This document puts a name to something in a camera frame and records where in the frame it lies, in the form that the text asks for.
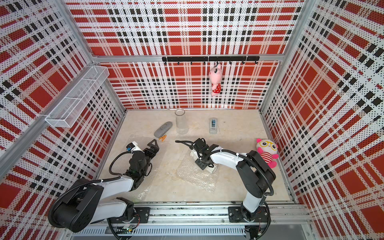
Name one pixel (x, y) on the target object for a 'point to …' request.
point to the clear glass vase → (181, 126)
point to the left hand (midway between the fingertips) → (155, 143)
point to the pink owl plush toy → (268, 149)
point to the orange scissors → (163, 137)
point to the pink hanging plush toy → (215, 75)
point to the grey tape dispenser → (213, 129)
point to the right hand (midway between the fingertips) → (206, 159)
